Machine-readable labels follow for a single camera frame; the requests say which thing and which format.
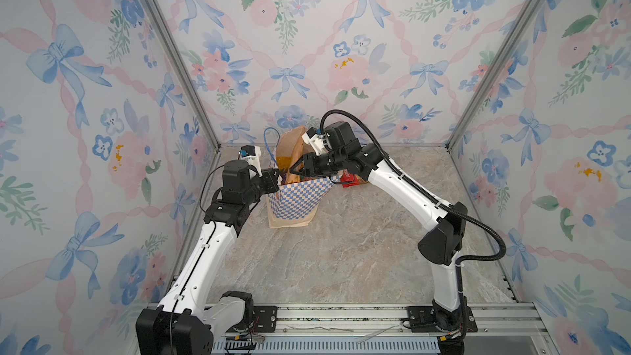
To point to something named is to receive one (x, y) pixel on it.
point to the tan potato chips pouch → (291, 148)
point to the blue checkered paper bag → (296, 205)
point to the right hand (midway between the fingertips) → (295, 169)
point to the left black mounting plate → (265, 318)
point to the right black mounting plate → (421, 319)
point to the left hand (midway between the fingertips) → (280, 169)
